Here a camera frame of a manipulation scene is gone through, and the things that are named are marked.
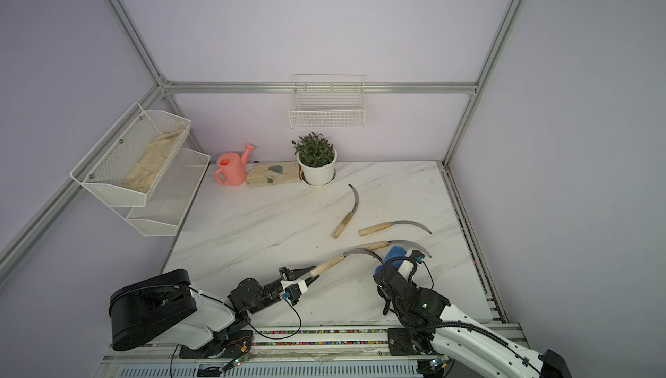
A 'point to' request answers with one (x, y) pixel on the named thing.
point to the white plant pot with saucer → (319, 177)
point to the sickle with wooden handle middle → (391, 242)
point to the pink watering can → (233, 167)
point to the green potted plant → (314, 151)
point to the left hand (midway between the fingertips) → (315, 269)
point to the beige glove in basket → (144, 172)
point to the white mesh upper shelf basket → (126, 166)
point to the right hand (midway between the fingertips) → (388, 271)
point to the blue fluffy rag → (395, 251)
